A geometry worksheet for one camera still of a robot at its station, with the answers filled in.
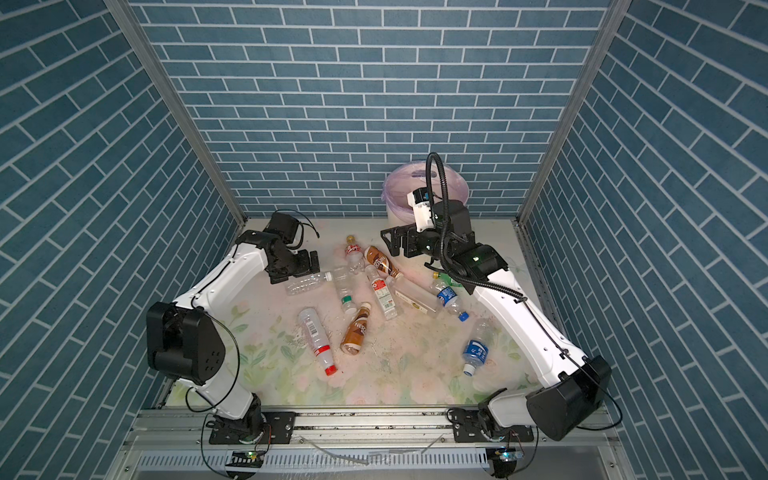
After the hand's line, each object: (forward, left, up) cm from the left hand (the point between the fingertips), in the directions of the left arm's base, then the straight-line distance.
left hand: (307, 270), depth 89 cm
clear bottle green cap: (+3, -9, -11) cm, 15 cm away
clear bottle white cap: (+2, +6, -12) cm, 13 cm away
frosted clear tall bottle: (-4, -33, -9) cm, 35 cm away
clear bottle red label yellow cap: (+13, -12, -10) cm, 20 cm away
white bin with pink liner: (+29, -31, +12) cm, 44 cm away
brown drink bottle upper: (+10, -22, -9) cm, 26 cm away
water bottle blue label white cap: (-22, -49, -8) cm, 54 cm away
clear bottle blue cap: (-5, -44, -9) cm, 45 cm away
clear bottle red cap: (-17, -4, -9) cm, 20 cm away
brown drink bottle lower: (-17, -14, -9) cm, 24 cm away
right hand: (-2, -26, +22) cm, 34 cm away
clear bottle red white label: (-4, -23, -8) cm, 24 cm away
